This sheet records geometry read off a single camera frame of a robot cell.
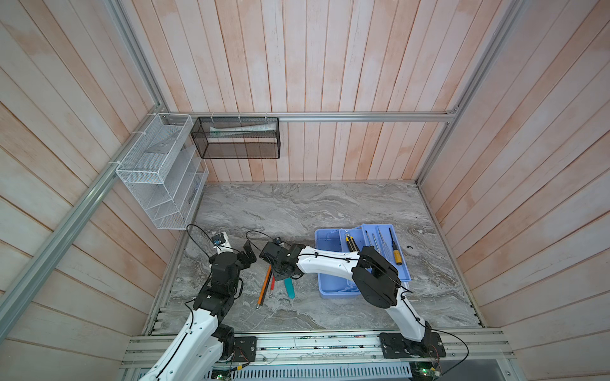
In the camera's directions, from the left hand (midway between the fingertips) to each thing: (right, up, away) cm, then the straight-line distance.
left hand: (238, 249), depth 82 cm
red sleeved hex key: (+11, -15, +5) cm, 20 cm away
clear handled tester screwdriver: (+52, +2, +4) cm, 52 cm away
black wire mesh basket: (-6, +46, +22) cm, 51 cm away
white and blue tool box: (+54, +3, +6) cm, 54 cm away
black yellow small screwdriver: (+47, +3, +6) cm, 48 cm away
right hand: (+14, -11, +9) cm, 20 cm away
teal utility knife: (+18, -15, +4) cm, 24 cm away
